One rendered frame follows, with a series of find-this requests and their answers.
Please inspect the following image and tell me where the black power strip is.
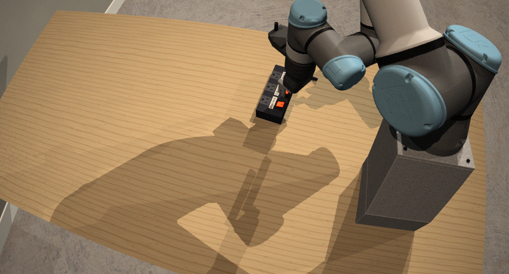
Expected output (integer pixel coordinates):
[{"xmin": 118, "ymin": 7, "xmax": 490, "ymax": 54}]
[{"xmin": 256, "ymin": 65, "xmax": 292, "ymax": 124}]

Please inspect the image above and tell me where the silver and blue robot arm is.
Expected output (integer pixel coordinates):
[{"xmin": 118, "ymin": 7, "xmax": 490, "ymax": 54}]
[{"xmin": 287, "ymin": 0, "xmax": 502, "ymax": 157}]

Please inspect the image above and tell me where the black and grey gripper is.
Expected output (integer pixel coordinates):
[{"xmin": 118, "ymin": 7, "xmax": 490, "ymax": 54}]
[{"xmin": 268, "ymin": 22, "xmax": 316, "ymax": 97}]

